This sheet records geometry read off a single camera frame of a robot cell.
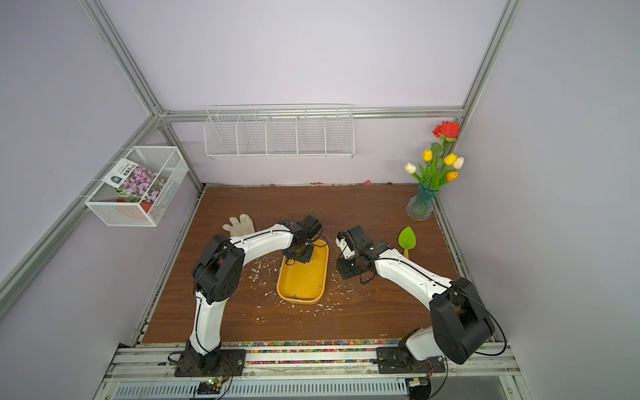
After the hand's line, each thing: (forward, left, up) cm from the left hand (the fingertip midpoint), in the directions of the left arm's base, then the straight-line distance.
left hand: (301, 257), depth 95 cm
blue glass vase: (+16, -50, +6) cm, 53 cm away
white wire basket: (+6, +54, +29) cm, 61 cm away
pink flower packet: (+11, +46, +33) cm, 58 cm away
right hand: (-8, -15, +5) cm, 18 cm away
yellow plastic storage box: (-10, -1, -1) cm, 10 cm away
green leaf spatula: (+5, -43, -2) cm, 44 cm away
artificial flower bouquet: (+22, -54, +23) cm, 63 cm away
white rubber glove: (+16, +26, -1) cm, 31 cm away
